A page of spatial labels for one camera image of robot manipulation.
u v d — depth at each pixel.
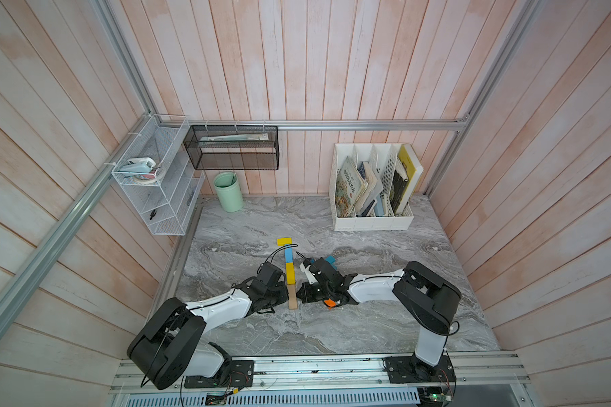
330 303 0.78
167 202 0.77
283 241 1.05
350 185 1.02
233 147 1.03
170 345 0.42
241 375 0.73
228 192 1.06
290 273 0.94
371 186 0.99
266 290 0.69
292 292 0.88
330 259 0.99
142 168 0.69
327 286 0.72
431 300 0.49
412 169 0.93
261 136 0.91
